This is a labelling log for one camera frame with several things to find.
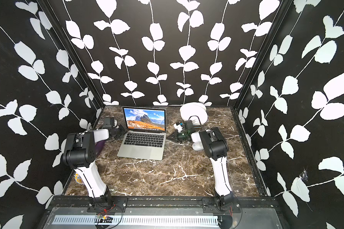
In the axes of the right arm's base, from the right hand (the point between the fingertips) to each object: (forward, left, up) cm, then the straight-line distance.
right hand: (166, 136), depth 99 cm
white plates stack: (+15, -21, +10) cm, 27 cm away
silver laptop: (+4, +15, -1) cm, 16 cm away
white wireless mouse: (-7, -22, 0) cm, 23 cm away
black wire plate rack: (+9, -20, +12) cm, 25 cm away
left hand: (+7, +28, +1) cm, 29 cm away
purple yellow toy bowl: (-30, +48, +2) cm, 57 cm away
